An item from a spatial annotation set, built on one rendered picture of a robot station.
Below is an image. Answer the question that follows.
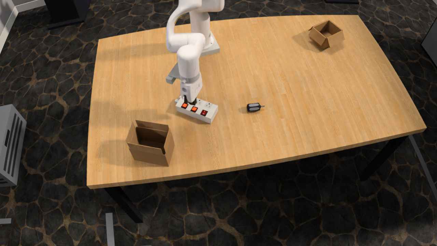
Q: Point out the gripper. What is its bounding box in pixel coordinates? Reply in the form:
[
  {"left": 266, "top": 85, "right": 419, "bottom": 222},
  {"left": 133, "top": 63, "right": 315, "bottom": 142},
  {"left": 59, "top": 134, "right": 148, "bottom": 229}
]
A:
[{"left": 180, "top": 73, "right": 202, "bottom": 106}]

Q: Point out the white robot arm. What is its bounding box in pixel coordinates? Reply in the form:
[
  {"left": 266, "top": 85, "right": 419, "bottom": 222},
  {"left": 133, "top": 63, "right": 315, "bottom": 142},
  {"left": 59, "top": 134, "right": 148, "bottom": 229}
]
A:
[{"left": 166, "top": 0, "right": 224, "bottom": 84}]

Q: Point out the white power strip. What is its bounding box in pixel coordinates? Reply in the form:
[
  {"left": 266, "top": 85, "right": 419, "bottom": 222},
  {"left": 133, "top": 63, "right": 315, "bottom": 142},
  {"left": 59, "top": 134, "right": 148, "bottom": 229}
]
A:
[{"left": 175, "top": 96, "right": 218, "bottom": 124}]

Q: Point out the brown cardboard box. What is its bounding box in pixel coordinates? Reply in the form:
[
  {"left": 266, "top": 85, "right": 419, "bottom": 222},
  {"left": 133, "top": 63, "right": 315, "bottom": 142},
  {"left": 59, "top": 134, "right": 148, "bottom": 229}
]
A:
[
  {"left": 308, "top": 20, "right": 345, "bottom": 49},
  {"left": 126, "top": 120, "right": 175, "bottom": 167}
]

